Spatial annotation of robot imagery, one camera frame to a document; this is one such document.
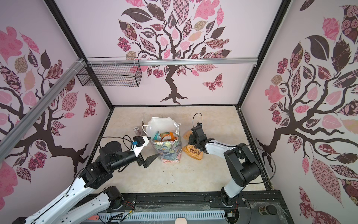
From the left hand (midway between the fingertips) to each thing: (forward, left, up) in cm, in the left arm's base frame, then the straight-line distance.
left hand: (154, 147), depth 66 cm
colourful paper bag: (+3, -7, -11) cm, 13 cm away
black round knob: (-24, -54, -16) cm, 61 cm away
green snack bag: (+18, -4, -19) cm, 26 cm away
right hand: (+20, -21, -21) cm, 36 cm away
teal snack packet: (+16, +3, -17) cm, 23 cm away
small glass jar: (+24, +18, -22) cm, 37 cm away
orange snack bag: (+9, -21, -23) cm, 32 cm away
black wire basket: (+76, +49, -10) cm, 92 cm away
